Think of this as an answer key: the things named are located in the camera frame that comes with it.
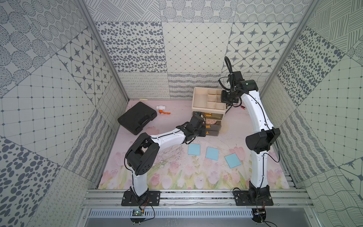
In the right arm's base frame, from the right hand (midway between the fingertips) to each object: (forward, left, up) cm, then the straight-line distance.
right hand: (223, 102), depth 86 cm
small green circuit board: (-55, +48, -26) cm, 77 cm away
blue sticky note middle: (-22, +6, -25) cm, 34 cm away
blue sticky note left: (-20, +18, -25) cm, 36 cm away
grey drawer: (-8, +5, -13) cm, 16 cm away
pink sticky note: (-6, +7, -12) cm, 15 cm away
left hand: (-13, +7, -12) cm, 19 cm away
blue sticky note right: (-27, -7, -26) cm, 37 cm away
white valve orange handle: (+14, +44, -20) cm, 50 cm away
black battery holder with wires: (+19, -10, -22) cm, 31 cm away
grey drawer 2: (-11, +6, -18) cm, 22 cm away
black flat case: (+1, +63, -18) cm, 65 cm away
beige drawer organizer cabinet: (-1, +10, +2) cm, 10 cm away
